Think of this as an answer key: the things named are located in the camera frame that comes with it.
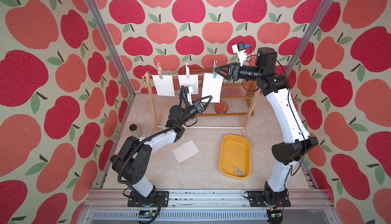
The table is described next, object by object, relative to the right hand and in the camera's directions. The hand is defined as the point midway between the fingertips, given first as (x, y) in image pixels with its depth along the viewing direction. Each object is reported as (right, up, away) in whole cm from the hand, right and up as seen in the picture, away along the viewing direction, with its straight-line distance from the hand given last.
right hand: (218, 72), depth 65 cm
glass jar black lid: (-47, -30, +25) cm, 61 cm away
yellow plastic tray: (+13, -45, +23) cm, 52 cm away
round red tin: (+9, -16, +42) cm, 46 cm away
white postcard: (-16, -42, +25) cm, 52 cm away
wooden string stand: (+21, -29, +34) cm, 50 cm away
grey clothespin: (+14, -51, +17) cm, 55 cm away
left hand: (-1, -13, +5) cm, 14 cm away
